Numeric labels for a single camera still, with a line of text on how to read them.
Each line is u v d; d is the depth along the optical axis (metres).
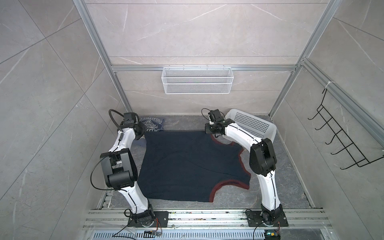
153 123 1.10
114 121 0.66
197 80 1.01
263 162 0.56
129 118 0.73
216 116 0.78
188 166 0.96
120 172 0.49
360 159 0.59
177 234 0.70
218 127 0.73
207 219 0.75
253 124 1.08
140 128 0.84
